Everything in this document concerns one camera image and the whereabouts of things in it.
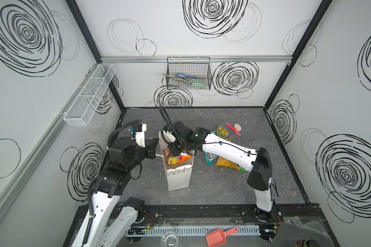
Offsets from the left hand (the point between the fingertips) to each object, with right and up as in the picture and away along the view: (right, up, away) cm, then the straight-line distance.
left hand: (158, 139), depth 66 cm
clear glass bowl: (+5, -46, +2) cm, 46 cm away
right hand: (+4, -6, +11) cm, 13 cm away
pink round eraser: (+48, +4, +39) cm, 62 cm away
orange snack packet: (+11, -10, +6) cm, 15 cm away
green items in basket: (+19, +29, +20) cm, 41 cm away
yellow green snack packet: (+35, +1, +32) cm, 47 cm away
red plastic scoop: (+27, -44, +2) cm, 52 cm away
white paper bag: (+9, -18, +3) cm, 20 cm away
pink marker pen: (+45, +2, +39) cm, 60 cm away
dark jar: (+61, -41, -6) cm, 73 cm away
